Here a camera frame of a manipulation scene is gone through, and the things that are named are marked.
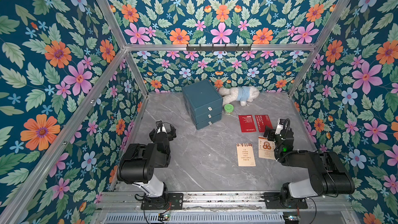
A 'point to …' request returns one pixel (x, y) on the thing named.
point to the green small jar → (228, 109)
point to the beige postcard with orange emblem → (266, 148)
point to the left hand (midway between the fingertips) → (163, 126)
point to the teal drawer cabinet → (203, 103)
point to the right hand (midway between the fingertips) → (278, 125)
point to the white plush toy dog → (243, 94)
